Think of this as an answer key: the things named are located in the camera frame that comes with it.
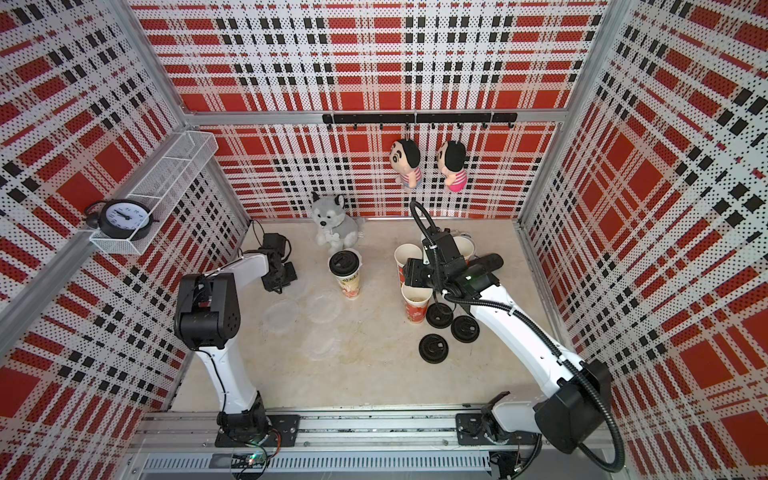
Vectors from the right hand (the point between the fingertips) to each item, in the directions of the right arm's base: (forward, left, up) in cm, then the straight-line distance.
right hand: (418, 269), depth 77 cm
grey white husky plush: (+26, +27, -12) cm, 40 cm away
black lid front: (-13, -5, -22) cm, 26 cm away
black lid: (-2, -7, -23) cm, 24 cm away
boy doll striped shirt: (+35, +3, +11) cm, 37 cm away
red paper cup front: (-5, 0, -7) cm, 9 cm away
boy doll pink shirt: (+35, -12, +7) cm, 38 cm away
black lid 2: (-6, -15, -24) cm, 29 cm away
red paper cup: (+11, +4, -8) cm, 15 cm away
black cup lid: (+6, +21, -6) cm, 23 cm away
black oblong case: (+18, -27, -22) cm, 39 cm away
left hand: (+11, +43, -21) cm, 49 cm away
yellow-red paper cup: (+4, +20, -14) cm, 25 cm away
